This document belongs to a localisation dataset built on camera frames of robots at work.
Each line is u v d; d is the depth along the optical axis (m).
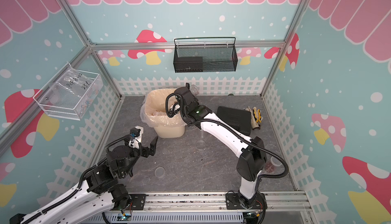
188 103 0.56
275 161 0.41
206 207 0.74
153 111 0.81
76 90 0.71
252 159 0.44
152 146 0.65
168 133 0.96
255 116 1.06
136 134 0.57
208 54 0.94
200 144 0.99
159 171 0.83
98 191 0.50
